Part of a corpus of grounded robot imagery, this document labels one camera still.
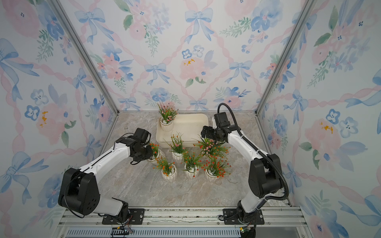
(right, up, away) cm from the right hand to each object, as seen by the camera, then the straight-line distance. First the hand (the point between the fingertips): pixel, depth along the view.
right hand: (206, 128), depth 93 cm
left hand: (-33, -15, -5) cm, 37 cm away
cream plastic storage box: (-11, +2, +17) cm, 20 cm away
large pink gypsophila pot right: (+2, -10, -10) cm, 14 cm away
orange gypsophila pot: (-29, -10, -14) cm, 33 cm away
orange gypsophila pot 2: (-22, -23, -12) cm, 34 cm away
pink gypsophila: (-24, +9, +7) cm, 27 cm away
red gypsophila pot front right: (+3, -19, -18) cm, 27 cm away
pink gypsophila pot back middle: (-18, -10, -9) cm, 22 cm away
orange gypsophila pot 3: (-9, -19, -13) cm, 24 cm away
